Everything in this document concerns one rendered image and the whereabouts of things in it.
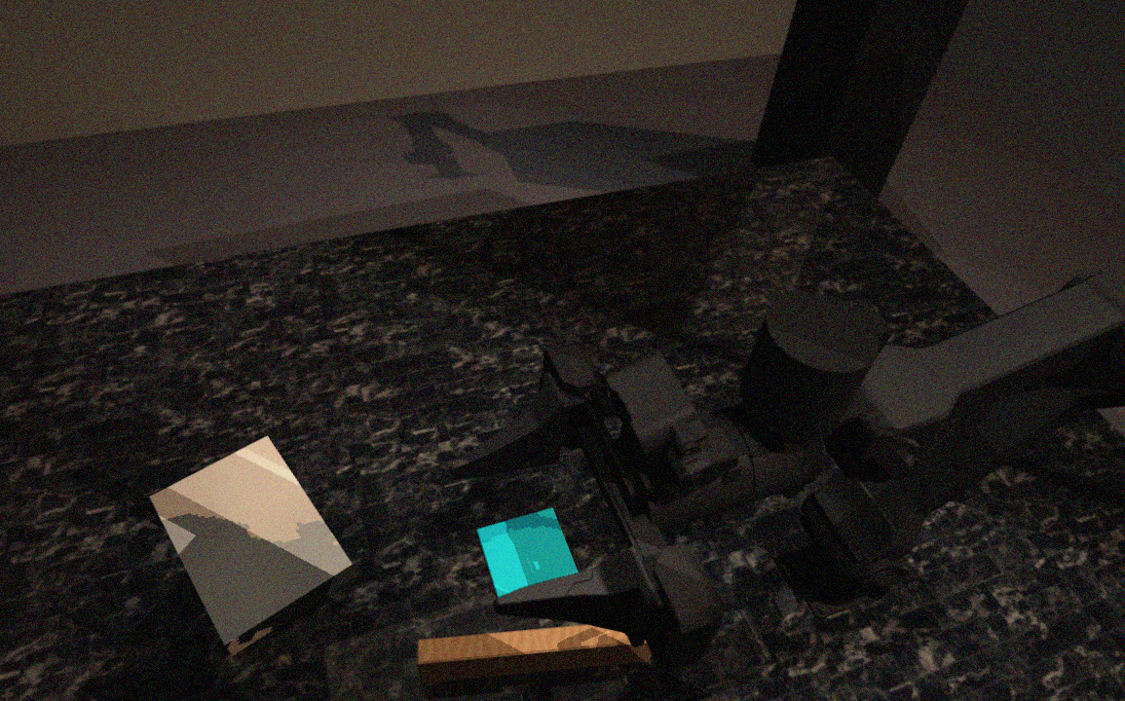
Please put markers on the wooden plank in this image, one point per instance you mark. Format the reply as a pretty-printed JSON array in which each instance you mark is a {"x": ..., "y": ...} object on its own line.
[{"x": 525, "y": 651}]

